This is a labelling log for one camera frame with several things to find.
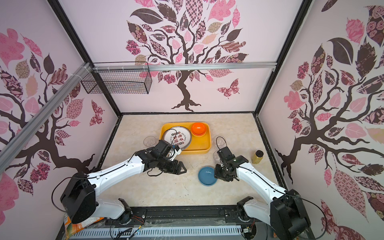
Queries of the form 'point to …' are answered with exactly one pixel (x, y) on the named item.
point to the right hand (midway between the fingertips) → (216, 174)
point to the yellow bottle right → (258, 156)
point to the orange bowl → (198, 129)
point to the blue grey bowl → (206, 176)
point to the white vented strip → (155, 232)
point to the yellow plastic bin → (199, 145)
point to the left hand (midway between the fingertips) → (181, 173)
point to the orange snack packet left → (71, 228)
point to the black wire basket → (132, 78)
